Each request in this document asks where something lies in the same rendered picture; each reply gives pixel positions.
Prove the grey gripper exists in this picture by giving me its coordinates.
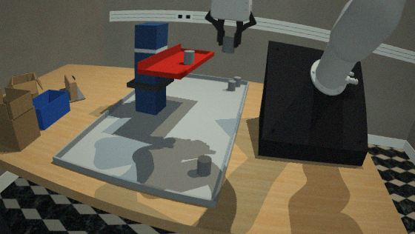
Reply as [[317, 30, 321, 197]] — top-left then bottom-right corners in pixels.
[[205, 0, 256, 48]]

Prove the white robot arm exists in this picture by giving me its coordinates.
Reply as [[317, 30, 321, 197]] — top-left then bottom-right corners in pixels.
[[311, 0, 406, 96]]

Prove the blue open bin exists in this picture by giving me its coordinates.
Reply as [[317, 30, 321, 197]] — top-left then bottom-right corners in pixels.
[[32, 90, 70, 130]]

